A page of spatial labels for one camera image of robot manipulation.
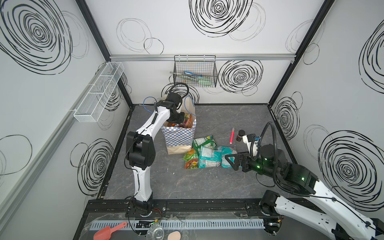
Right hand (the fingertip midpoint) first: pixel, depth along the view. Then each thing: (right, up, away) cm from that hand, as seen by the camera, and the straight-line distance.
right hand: (229, 156), depth 64 cm
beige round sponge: (-24, -36, +1) cm, 43 cm away
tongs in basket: (-20, +44, +27) cm, 55 cm away
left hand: (-24, +16, +28) cm, 40 cm away
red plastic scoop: (-56, -35, +2) cm, 65 cm away
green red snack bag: (-17, -7, +20) cm, 27 cm away
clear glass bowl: (-33, -36, +4) cm, 49 cm away
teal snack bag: (-7, -6, +22) cm, 24 cm away
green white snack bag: (-6, +2, +29) cm, 30 cm away
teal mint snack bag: (+3, -3, +25) cm, 25 cm away
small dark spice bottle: (+14, +7, +29) cm, 33 cm away
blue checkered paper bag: (-24, +6, +16) cm, 30 cm away
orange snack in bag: (-20, +14, +27) cm, 36 cm away
